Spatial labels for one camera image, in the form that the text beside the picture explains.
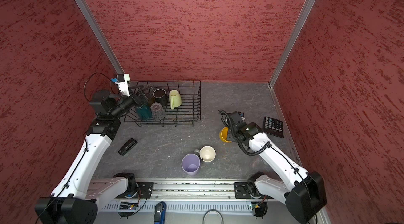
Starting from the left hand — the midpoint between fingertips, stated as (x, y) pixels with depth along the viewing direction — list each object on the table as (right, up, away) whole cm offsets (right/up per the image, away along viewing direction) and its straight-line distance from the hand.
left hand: (148, 89), depth 70 cm
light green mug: (+6, -5, +28) cm, 29 cm away
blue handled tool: (+7, -52, -5) cm, 53 cm away
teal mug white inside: (-12, -13, +23) cm, 29 cm away
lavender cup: (+18, -38, +11) cm, 44 cm away
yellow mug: (+35, -22, +7) cm, 42 cm away
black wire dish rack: (+14, -14, +33) cm, 39 cm away
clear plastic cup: (-4, -12, +23) cm, 26 cm away
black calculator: (+68, -22, +25) cm, 75 cm away
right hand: (+41, -25, +11) cm, 49 cm away
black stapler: (-18, -31, +16) cm, 39 cm away
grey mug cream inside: (+27, -34, +14) cm, 46 cm away
